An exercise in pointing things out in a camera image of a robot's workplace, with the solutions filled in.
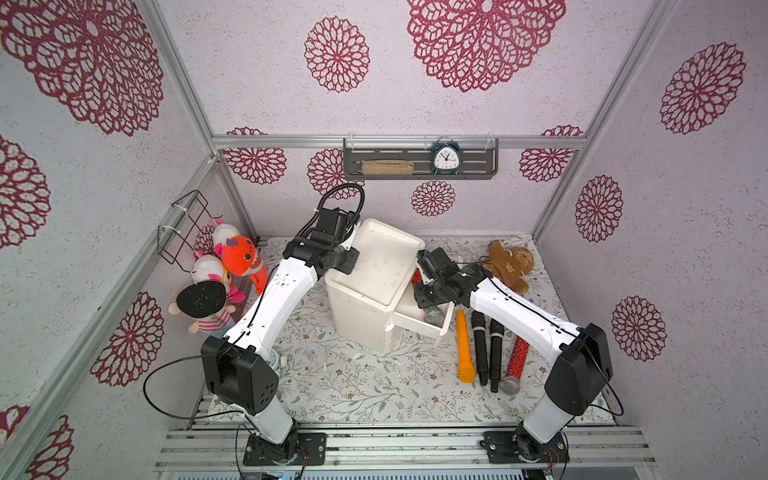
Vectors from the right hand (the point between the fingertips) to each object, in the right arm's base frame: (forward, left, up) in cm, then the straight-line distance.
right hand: (418, 291), depth 84 cm
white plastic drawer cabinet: (-7, +11, +7) cm, 15 cm away
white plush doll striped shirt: (+4, +60, +5) cm, 61 cm away
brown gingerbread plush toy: (+18, -32, -11) cm, 39 cm away
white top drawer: (-11, +3, +5) cm, 13 cm away
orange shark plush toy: (+9, +53, +4) cm, 54 cm away
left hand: (+6, +21, +8) cm, 23 cm away
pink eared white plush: (+19, +62, +5) cm, 65 cm away
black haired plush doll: (-8, +55, +6) cm, 56 cm away
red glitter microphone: (-9, -3, +2) cm, 10 cm away
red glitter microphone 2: (-20, -25, -15) cm, 35 cm away
